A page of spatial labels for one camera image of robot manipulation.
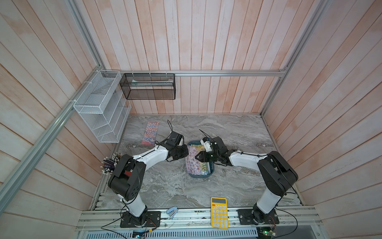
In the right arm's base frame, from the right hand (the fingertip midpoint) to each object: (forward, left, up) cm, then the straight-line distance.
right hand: (197, 156), depth 92 cm
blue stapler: (-30, +13, -3) cm, 33 cm away
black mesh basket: (+43, +34, +22) cm, 59 cm away
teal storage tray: (-3, -9, -4) cm, 11 cm away
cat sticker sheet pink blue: (+21, +34, -3) cm, 40 cm away
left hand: (0, +5, +1) cm, 5 cm away
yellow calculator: (-30, -11, -3) cm, 32 cm away
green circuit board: (-38, -33, -6) cm, 50 cm away
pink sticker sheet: (-6, +2, 0) cm, 6 cm away
